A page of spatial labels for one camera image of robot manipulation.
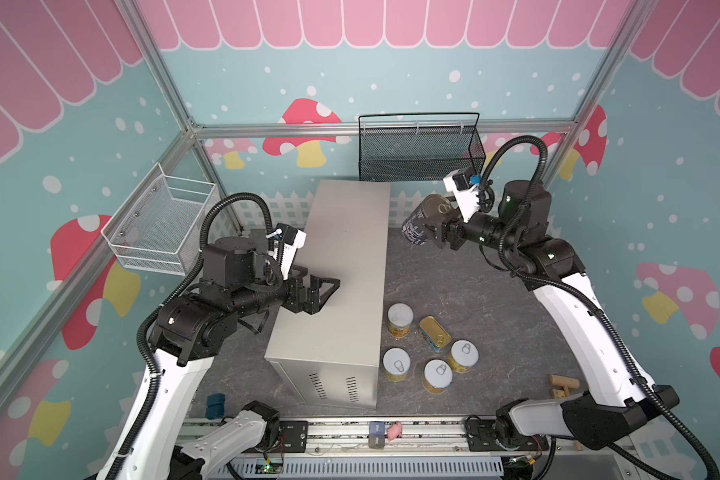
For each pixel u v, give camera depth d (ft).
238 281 1.38
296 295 1.61
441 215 1.97
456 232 1.76
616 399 1.25
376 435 2.42
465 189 1.65
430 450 2.43
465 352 2.72
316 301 1.65
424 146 3.10
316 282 1.62
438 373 2.60
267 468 2.38
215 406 2.59
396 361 2.66
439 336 2.86
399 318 2.85
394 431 2.42
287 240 1.62
